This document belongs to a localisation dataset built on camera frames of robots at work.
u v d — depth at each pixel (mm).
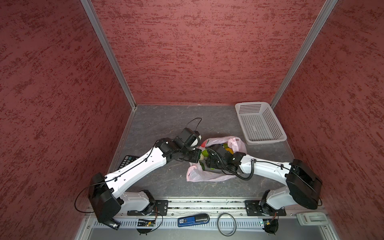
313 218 696
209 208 756
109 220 668
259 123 1099
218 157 643
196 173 660
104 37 819
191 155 629
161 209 741
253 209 740
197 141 586
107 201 371
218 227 691
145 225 725
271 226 711
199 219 668
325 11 723
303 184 426
